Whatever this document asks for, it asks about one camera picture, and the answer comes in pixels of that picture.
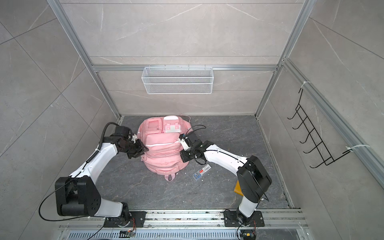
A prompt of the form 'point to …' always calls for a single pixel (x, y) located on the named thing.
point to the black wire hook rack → (324, 154)
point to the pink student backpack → (160, 135)
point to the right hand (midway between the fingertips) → (182, 154)
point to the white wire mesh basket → (177, 80)
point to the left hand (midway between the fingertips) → (146, 146)
